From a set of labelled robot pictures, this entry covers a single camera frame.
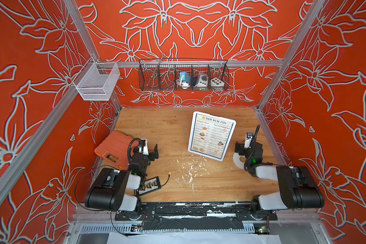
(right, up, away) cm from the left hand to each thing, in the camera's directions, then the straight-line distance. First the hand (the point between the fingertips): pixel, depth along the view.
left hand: (148, 143), depth 89 cm
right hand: (+58, +2, +3) cm, 58 cm away
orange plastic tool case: (-22, -4, +2) cm, 22 cm away
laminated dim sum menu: (+36, +6, -6) cm, 37 cm away
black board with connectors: (+3, -21, -9) cm, 23 cm away
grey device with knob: (+33, +39, +2) cm, 51 cm away
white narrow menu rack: (+36, +6, -6) cm, 37 cm away
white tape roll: (+53, -10, +1) cm, 54 cm away
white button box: (+42, +38, +5) cm, 57 cm away
